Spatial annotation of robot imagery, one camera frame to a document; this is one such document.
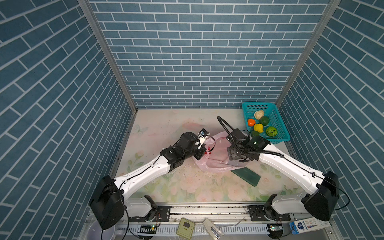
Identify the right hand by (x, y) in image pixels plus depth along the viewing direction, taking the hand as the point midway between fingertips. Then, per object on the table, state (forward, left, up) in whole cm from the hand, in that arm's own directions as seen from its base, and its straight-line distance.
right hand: (234, 150), depth 80 cm
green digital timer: (-35, +23, -14) cm, 44 cm away
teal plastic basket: (+33, -33, -10) cm, 48 cm away
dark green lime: (+33, -25, -11) cm, 43 cm away
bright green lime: (+22, -28, -10) cm, 37 cm away
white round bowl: (-40, +61, -8) cm, 74 cm away
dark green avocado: (+22, -18, -12) cm, 30 cm away
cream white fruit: (+39, -23, -11) cm, 47 cm away
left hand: (+1, +16, +3) cm, 16 cm away
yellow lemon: (+26, -20, -11) cm, 35 cm away
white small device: (-35, +10, -14) cm, 39 cm away
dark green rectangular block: (-7, -9, -15) cm, 19 cm away
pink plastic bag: (+2, +9, -13) cm, 16 cm away
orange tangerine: (+31, -16, -12) cm, 37 cm away
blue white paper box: (-29, -35, -16) cm, 48 cm away
